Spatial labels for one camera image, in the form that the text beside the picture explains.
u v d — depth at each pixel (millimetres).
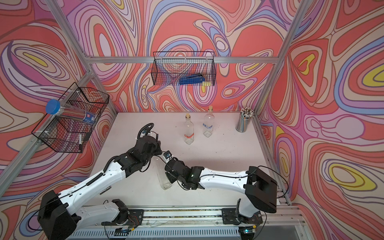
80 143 717
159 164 723
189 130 910
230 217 731
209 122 992
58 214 378
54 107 618
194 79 898
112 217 607
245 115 949
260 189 426
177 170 567
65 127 728
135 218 730
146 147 583
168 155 665
